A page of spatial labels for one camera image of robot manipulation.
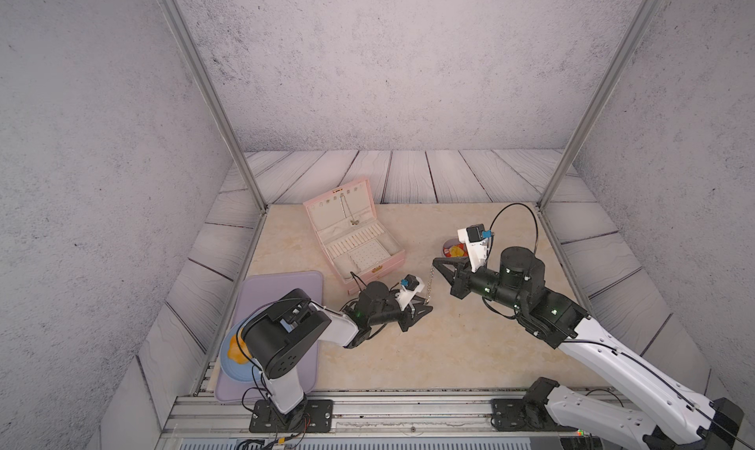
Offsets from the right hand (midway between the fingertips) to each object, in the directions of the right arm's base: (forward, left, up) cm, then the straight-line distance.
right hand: (436, 264), depth 66 cm
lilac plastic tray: (-11, +33, -31) cm, 47 cm away
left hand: (0, -1, -22) cm, 22 cm away
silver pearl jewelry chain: (0, +1, -9) cm, 9 cm away
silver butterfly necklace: (+33, +26, -11) cm, 44 cm away
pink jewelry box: (+25, +23, -25) cm, 42 cm away
